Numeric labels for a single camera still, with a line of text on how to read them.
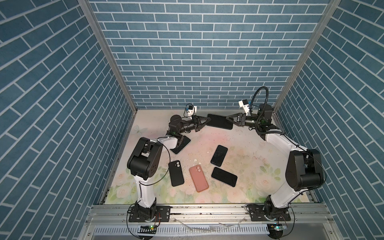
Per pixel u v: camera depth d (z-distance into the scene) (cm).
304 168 47
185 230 70
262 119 69
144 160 51
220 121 80
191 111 83
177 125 70
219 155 92
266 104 71
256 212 74
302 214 76
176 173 87
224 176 88
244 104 78
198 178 87
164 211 74
